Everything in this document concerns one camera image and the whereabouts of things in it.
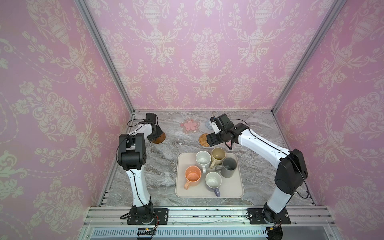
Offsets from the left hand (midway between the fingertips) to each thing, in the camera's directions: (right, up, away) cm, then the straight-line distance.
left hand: (158, 134), depth 105 cm
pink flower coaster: (+43, -3, -32) cm, 53 cm away
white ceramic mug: (+31, -15, -12) cm, 37 cm away
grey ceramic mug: (+45, -19, -16) cm, 52 cm away
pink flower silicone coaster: (+22, +5, +8) cm, 24 cm away
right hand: (+37, -1, -18) cm, 41 cm away
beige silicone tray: (+48, -29, -20) cm, 59 cm away
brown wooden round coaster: (+1, -4, -2) cm, 5 cm away
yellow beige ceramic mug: (+40, -12, -13) cm, 44 cm away
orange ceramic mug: (+25, -23, -18) cm, 38 cm away
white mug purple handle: (+37, -25, -20) cm, 49 cm away
